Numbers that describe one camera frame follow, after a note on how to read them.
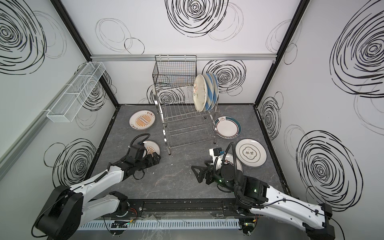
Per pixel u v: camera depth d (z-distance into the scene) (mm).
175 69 963
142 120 1097
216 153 593
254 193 498
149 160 779
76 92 723
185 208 753
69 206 405
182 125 1086
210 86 722
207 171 583
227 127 1075
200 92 827
